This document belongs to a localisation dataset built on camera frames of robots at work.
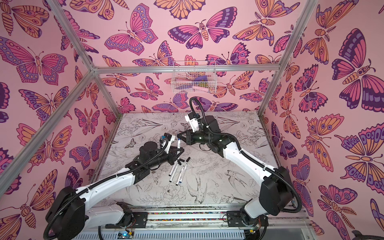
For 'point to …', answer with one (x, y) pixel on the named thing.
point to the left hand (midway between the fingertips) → (183, 148)
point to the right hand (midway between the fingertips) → (178, 133)
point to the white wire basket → (194, 77)
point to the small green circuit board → (125, 235)
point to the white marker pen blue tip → (179, 143)
